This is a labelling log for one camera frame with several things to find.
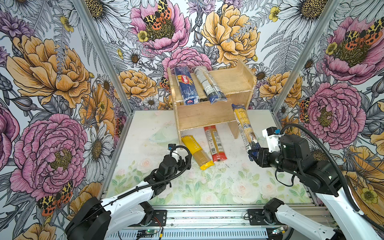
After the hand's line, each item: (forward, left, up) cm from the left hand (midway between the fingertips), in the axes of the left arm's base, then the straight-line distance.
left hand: (183, 158), depth 84 cm
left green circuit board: (-32, +15, -10) cm, 37 cm away
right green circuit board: (-33, -44, -10) cm, 56 cm away
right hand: (-11, -30, +20) cm, 37 cm away
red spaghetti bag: (+9, -20, -8) cm, 24 cm away
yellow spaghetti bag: (+6, -9, -8) cm, 14 cm away
